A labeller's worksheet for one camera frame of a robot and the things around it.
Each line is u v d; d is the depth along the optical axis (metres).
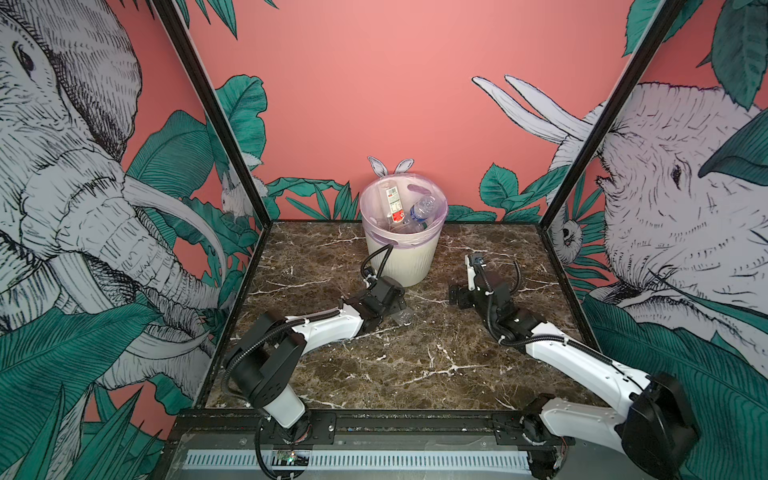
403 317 0.91
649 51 0.75
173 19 0.70
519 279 1.03
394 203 0.91
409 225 1.00
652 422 0.39
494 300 0.60
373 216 0.98
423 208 0.88
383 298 0.69
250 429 0.74
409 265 0.90
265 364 0.44
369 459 0.70
